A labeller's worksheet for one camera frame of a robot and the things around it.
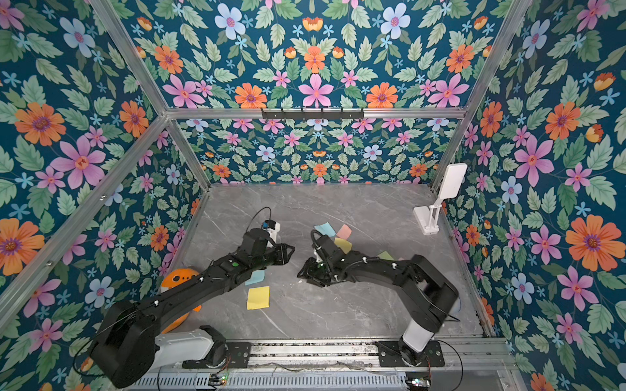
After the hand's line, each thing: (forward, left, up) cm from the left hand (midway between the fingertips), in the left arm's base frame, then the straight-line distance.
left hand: (295, 248), depth 83 cm
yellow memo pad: (-12, +14, -13) cm, 23 cm away
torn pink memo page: (+13, -19, -12) cm, 26 cm away
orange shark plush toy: (-7, +42, -4) cm, 42 cm away
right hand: (-6, -2, -6) cm, 9 cm away
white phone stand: (+13, -54, -6) cm, 56 cm away
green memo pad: (+1, -34, -13) cm, 37 cm away
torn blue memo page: (+15, -12, -12) cm, 22 cm away
